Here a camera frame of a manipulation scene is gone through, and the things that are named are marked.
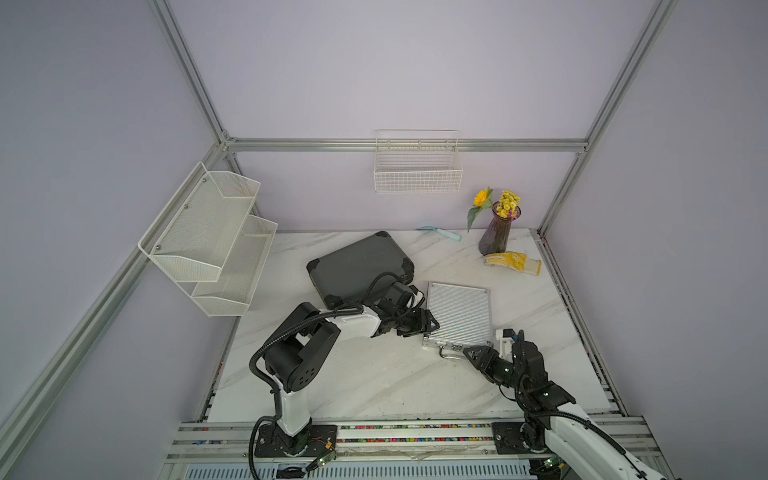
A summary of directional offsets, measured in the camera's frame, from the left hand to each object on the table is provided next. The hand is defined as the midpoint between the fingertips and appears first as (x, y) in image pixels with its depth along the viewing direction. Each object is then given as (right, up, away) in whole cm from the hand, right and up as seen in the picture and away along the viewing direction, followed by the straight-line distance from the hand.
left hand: (433, 330), depth 89 cm
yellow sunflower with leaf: (+17, +41, +7) cm, 45 cm away
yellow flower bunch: (+25, +39, +7) cm, 47 cm away
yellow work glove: (+34, +21, +22) cm, 46 cm away
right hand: (+10, -7, -4) cm, 13 cm away
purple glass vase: (+25, +30, +16) cm, 42 cm away
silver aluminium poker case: (+10, +4, +4) cm, 11 cm away
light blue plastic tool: (+8, +33, +33) cm, 47 cm away
